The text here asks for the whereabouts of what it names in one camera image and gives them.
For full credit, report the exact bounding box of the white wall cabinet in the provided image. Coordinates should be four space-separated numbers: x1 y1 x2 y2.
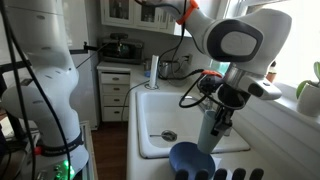
99 0 194 37

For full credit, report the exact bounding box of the orange soap pump bottle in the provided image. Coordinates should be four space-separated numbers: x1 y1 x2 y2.
265 60 278 84

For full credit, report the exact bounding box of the orange cable strap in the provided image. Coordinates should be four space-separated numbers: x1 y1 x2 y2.
176 0 200 26

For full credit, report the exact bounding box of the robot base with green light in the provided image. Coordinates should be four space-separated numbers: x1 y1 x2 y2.
0 119 98 180

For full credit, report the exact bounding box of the green houseplant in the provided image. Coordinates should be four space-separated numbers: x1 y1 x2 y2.
295 61 320 100

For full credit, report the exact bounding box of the small metal pot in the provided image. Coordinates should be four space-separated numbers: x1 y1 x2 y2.
158 60 171 80

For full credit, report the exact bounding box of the black camera cable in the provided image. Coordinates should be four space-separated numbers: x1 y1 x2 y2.
134 0 242 110

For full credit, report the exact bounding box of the black webcam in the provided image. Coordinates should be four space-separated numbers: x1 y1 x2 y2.
109 32 129 41

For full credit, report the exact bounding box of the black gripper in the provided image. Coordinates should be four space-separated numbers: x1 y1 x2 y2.
210 83 251 137

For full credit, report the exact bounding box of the white drawer cabinet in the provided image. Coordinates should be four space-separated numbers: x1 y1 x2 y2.
96 61 133 124

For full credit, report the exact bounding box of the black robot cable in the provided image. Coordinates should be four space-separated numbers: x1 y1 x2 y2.
0 0 73 180

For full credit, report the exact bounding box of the light teal cup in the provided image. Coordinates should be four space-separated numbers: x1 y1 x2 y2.
196 109 225 155

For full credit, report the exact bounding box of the blue bowl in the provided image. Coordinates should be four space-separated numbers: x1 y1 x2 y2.
168 141 217 180

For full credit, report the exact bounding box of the metal sink drain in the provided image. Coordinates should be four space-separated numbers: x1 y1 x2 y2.
160 130 178 143

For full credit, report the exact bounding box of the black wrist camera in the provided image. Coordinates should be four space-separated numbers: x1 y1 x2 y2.
198 74 223 96

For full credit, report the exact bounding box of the metal paper towel holder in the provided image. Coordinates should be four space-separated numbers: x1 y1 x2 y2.
144 83 160 91

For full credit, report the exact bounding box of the chrome faucet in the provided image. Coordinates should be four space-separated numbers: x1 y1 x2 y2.
180 95 233 137

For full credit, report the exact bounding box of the white ceramic sink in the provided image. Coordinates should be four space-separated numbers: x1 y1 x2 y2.
134 90 251 160

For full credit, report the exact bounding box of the white plant pot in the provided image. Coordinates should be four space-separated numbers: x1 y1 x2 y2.
296 81 320 118

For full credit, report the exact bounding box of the white framed window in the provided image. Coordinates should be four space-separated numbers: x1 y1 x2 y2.
229 0 320 88

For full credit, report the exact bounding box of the dark toaster oven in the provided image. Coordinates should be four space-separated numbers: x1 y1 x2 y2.
98 38 145 65

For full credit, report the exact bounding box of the orange cable clip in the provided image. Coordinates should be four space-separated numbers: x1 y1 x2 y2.
201 69 224 79

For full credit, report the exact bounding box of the black appliance cord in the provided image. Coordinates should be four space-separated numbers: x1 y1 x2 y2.
120 79 151 126

